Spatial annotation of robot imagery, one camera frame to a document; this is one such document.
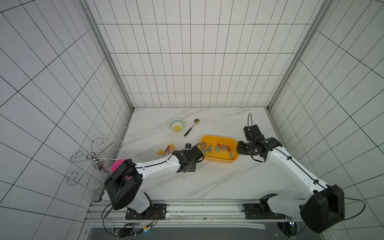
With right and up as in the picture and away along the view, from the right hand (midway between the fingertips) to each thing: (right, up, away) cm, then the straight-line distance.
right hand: (234, 147), depth 83 cm
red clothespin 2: (-1, -2, +12) cm, 13 cm away
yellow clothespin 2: (-38, -2, +14) cm, 40 cm away
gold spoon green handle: (-22, +14, +27) cm, 38 cm away
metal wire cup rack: (-66, +2, -19) cm, 69 cm away
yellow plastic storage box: (-7, -3, +12) cm, 14 cm away
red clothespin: (-40, -3, +13) cm, 43 cm away
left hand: (-28, -12, +2) cm, 31 cm away
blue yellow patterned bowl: (-36, +13, +24) cm, 45 cm away
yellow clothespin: (-45, -5, +11) cm, 46 cm away
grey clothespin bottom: (0, -6, +9) cm, 11 cm away
